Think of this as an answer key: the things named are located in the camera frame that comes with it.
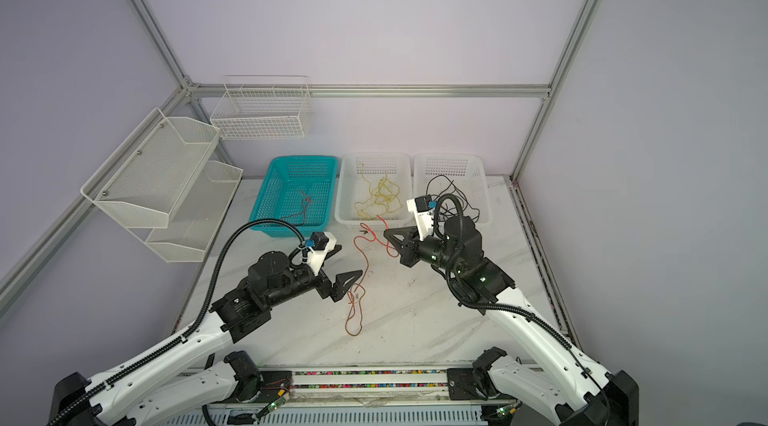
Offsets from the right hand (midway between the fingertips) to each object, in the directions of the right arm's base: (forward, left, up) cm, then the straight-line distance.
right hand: (383, 234), depth 66 cm
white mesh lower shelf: (+19, +61, -17) cm, 66 cm away
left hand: (-3, +9, -7) cm, 12 cm away
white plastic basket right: (+49, -28, -28) cm, 63 cm away
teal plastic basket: (+47, +31, -27) cm, 62 cm away
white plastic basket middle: (+41, +15, -28) cm, 52 cm away
